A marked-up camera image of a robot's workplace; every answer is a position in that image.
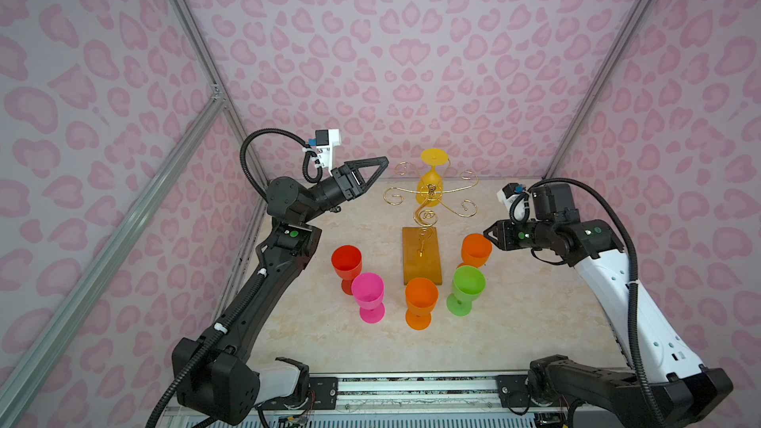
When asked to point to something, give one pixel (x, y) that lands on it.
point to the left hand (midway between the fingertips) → (388, 163)
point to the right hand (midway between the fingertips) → (491, 230)
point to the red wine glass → (347, 261)
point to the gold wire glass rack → (426, 217)
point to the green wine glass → (469, 282)
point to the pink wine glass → (369, 292)
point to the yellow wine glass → (430, 184)
